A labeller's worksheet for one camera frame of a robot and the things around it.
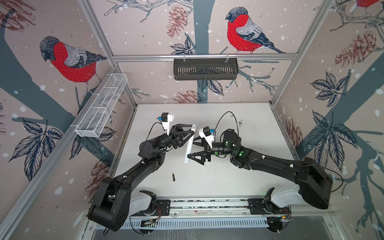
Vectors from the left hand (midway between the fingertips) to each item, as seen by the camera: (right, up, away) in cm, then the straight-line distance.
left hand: (193, 135), depth 59 cm
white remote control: (-1, -4, +2) cm, 5 cm away
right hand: (-2, -8, +9) cm, 12 cm away
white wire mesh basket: (-50, +4, +12) cm, 51 cm away
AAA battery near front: (-12, -26, +27) cm, 40 cm away
